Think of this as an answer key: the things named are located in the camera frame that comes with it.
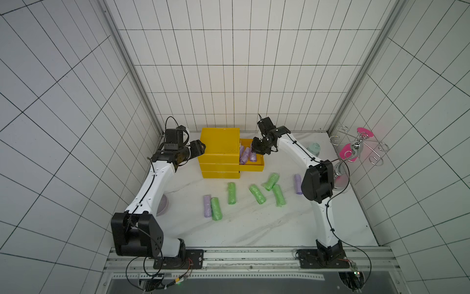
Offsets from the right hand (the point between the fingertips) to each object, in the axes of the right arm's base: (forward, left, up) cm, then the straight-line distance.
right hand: (254, 145), depth 97 cm
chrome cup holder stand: (-6, -55, +8) cm, 56 cm away
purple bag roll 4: (-33, +21, -11) cm, 41 cm away
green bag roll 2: (-24, +11, -10) cm, 28 cm away
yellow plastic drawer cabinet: (-15, +16, +7) cm, 22 cm away
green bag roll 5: (-15, -10, -11) cm, 21 cm away
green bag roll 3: (-24, -3, -11) cm, 27 cm away
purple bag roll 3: (-7, 0, -1) cm, 7 cm away
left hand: (-12, +26, +9) cm, 30 cm away
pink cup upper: (-4, -49, +15) cm, 51 cm away
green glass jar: (+3, -34, -5) cm, 35 cm away
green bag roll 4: (-24, -13, -11) cm, 30 cm away
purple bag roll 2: (-5, +4, -2) cm, 7 cm away
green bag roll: (-33, +17, -10) cm, 38 cm away
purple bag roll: (-4, +6, -3) cm, 8 cm away
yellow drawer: (-12, -2, -2) cm, 12 cm away
